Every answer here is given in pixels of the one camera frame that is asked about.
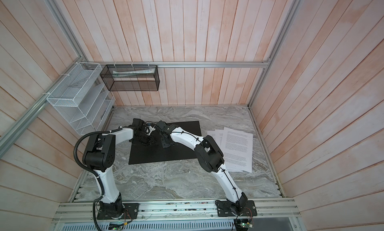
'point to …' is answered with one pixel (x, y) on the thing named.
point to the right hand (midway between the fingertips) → (168, 143)
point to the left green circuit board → (115, 226)
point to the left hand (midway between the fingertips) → (157, 144)
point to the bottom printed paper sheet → (212, 134)
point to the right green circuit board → (242, 224)
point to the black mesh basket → (131, 77)
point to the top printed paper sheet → (237, 148)
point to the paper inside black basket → (116, 73)
